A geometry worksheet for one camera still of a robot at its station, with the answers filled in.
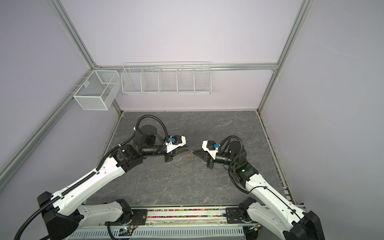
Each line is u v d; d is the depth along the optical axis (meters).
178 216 0.75
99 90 1.01
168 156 0.57
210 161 0.60
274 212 0.46
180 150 0.62
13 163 0.52
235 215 0.74
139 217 0.74
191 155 0.67
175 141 0.53
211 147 0.54
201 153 0.64
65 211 0.39
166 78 0.99
